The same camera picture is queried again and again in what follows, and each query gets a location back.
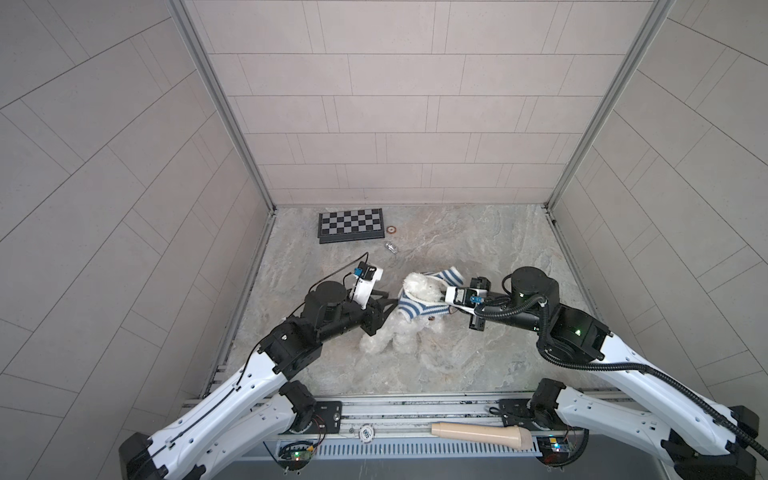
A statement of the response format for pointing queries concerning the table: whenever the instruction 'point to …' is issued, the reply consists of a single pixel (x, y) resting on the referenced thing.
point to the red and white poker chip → (391, 229)
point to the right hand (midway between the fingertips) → (441, 296)
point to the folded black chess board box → (350, 225)
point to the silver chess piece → (391, 247)
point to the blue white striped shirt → (410, 307)
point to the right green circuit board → (554, 450)
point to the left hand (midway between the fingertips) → (399, 301)
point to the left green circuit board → (295, 455)
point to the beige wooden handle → (509, 435)
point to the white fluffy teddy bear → (402, 333)
